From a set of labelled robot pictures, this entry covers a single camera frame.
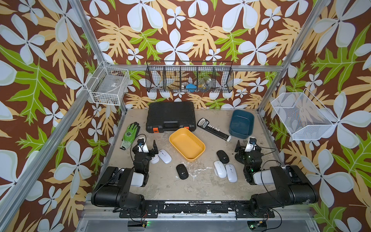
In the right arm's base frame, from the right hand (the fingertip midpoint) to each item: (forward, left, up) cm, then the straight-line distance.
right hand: (245, 141), depth 90 cm
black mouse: (-16, +40, -7) cm, 44 cm away
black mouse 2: (-7, +14, -8) cm, 17 cm away
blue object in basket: (+31, +34, +19) cm, 50 cm away
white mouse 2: (-9, +57, -7) cm, 59 cm away
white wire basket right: (+5, -28, +18) cm, 34 cm away
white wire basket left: (+24, +84, +25) cm, 91 cm away
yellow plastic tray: (+3, +37, -9) cm, 38 cm away
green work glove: (+12, +79, -8) cm, 80 cm away
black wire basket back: (+39, +35, +22) cm, 57 cm away
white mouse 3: (-15, +18, -8) cm, 24 cm away
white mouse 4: (-17, +10, -8) cm, 22 cm away
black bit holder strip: (+21, +24, -8) cm, 33 cm away
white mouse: (-6, +52, -8) cm, 53 cm away
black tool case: (+28, +50, -5) cm, 57 cm away
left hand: (0, +62, +2) cm, 62 cm away
